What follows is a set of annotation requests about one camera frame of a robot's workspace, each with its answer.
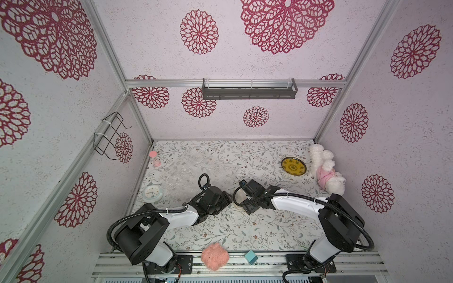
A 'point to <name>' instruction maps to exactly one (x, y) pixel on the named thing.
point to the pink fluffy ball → (214, 256)
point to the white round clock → (153, 193)
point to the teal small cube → (251, 257)
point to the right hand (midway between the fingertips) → (249, 199)
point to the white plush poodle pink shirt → (323, 165)
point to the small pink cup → (157, 163)
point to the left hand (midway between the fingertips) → (230, 200)
